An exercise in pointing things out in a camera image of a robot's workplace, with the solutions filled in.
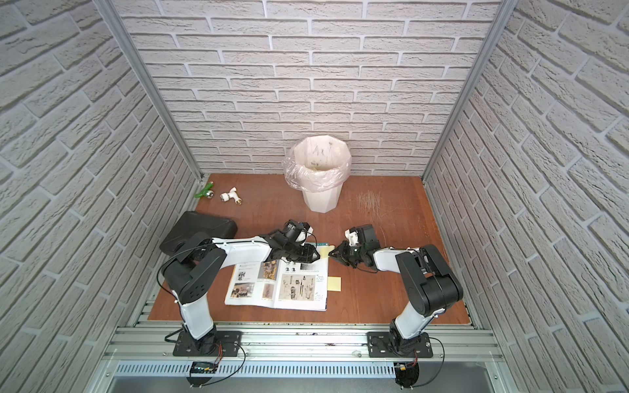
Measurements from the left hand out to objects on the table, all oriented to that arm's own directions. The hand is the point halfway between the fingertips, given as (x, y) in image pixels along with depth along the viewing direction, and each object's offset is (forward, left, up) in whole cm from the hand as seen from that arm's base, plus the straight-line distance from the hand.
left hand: (312, 249), depth 93 cm
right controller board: (-40, -29, -2) cm, 49 cm away
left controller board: (-37, +32, -5) cm, 49 cm away
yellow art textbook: (-13, +11, -2) cm, 17 cm away
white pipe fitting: (+28, +38, -1) cm, 47 cm away
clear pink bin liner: (+35, -2, +13) cm, 37 cm away
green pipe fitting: (+29, +49, 0) cm, 57 cm away
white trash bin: (+18, -4, +6) cm, 20 cm away
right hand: (-2, -8, 0) cm, 8 cm away
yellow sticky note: (-1, -5, +1) cm, 5 cm away
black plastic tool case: (+10, +49, +3) cm, 50 cm away
